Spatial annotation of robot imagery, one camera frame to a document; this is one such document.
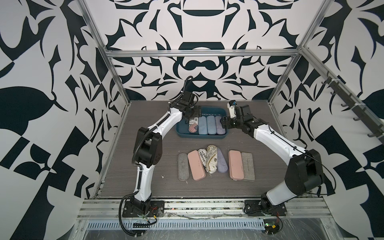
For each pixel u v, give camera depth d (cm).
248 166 85
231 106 78
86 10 74
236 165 83
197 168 84
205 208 76
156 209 74
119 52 93
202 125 102
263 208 67
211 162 83
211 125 102
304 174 44
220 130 99
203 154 89
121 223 69
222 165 85
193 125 102
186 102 74
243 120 66
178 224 71
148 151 54
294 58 94
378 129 50
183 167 85
